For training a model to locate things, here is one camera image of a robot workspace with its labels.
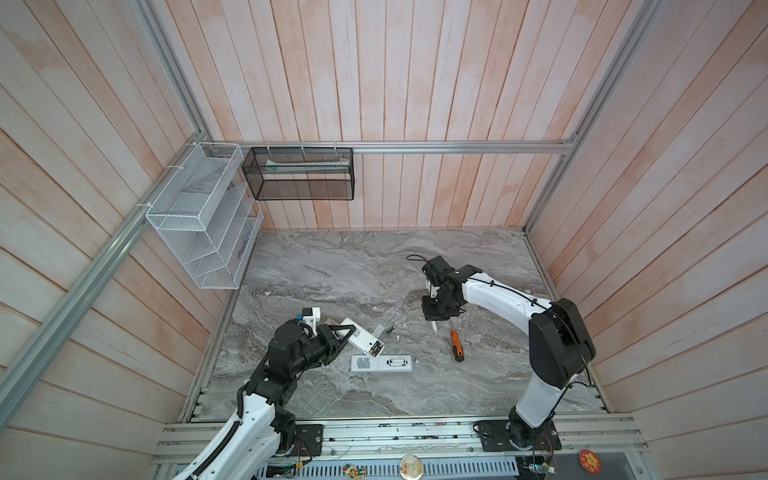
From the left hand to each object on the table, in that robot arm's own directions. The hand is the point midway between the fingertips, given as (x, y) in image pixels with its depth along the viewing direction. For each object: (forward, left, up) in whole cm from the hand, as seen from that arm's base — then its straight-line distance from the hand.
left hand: (356, 335), depth 75 cm
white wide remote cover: (+8, -23, -10) cm, 26 cm away
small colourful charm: (-28, 0, -15) cm, 31 cm away
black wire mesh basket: (+57, +22, +10) cm, 61 cm away
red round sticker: (-25, -57, -15) cm, 64 cm away
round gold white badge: (-27, -14, -15) cm, 34 cm away
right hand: (+11, -21, -11) cm, 26 cm away
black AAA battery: (+9, -10, -15) cm, 20 cm away
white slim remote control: (-2, -7, -14) cm, 15 cm away
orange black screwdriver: (+3, -29, -14) cm, 33 cm away
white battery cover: (+9, -6, -16) cm, 19 cm away
